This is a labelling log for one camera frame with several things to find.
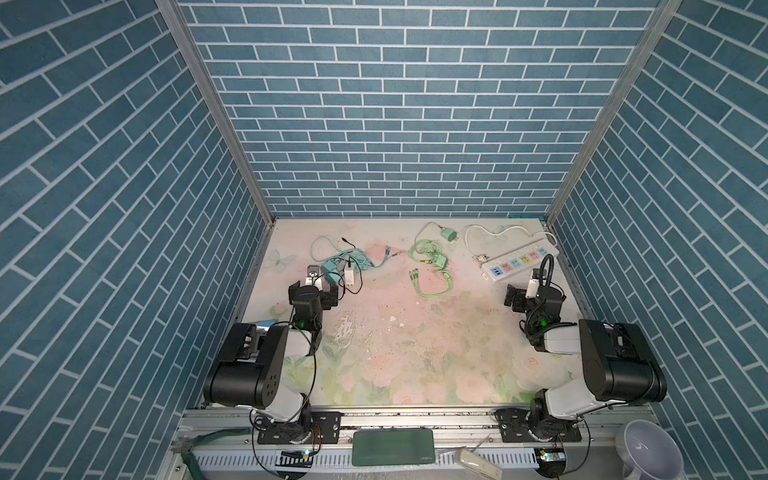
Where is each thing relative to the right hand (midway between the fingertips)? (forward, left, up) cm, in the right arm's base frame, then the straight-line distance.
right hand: (524, 283), depth 95 cm
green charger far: (+23, +22, -3) cm, 32 cm away
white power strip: (+10, 0, -4) cm, 11 cm away
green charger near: (+9, +27, -1) cm, 28 cm away
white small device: (-48, +18, -5) cm, 52 cm away
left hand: (-6, +66, +3) cm, 66 cm away
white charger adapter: (-1, +57, 0) cm, 57 cm away
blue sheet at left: (-26, +71, +14) cm, 77 cm away
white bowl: (-42, -22, -6) cm, 48 cm away
